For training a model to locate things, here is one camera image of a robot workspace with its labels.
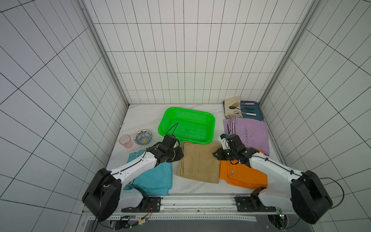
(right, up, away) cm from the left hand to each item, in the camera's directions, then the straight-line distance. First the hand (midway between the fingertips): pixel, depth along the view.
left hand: (181, 157), depth 83 cm
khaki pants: (+10, -3, 0) cm, 11 cm away
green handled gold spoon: (+45, +33, +35) cm, 66 cm away
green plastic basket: (+4, +17, +23) cm, 29 cm away
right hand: (+17, +1, +1) cm, 17 cm away
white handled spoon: (+45, +28, +31) cm, 61 cm away
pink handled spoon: (+57, +35, +39) cm, 77 cm away
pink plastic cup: (-37, +9, +9) cm, 39 cm away
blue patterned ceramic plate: (-27, +10, +15) cm, 32 cm away
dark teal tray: (+62, +29, +33) cm, 76 cm away
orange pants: (+35, -9, -4) cm, 36 cm away
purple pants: (+51, +12, +17) cm, 55 cm away
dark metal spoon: (+42, +32, +35) cm, 63 cm away
